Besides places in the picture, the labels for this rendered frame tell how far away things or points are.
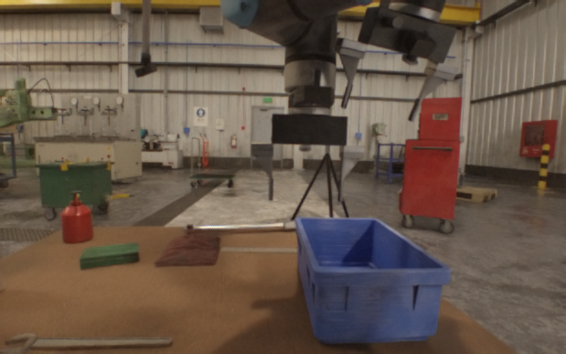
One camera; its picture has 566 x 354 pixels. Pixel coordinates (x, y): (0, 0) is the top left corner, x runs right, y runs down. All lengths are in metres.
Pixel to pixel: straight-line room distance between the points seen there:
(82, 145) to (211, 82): 5.56
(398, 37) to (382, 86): 10.67
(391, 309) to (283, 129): 0.32
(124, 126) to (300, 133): 6.10
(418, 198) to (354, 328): 2.51
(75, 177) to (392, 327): 3.09
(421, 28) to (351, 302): 0.40
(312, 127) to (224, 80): 10.08
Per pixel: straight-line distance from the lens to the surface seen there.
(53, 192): 3.39
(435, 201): 2.91
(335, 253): 0.71
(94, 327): 0.56
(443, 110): 2.90
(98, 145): 6.06
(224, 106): 10.36
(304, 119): 0.49
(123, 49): 11.43
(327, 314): 0.44
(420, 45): 0.45
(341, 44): 0.45
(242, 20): 0.42
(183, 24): 11.39
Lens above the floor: 0.75
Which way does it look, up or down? 6 degrees down
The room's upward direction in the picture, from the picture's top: 2 degrees clockwise
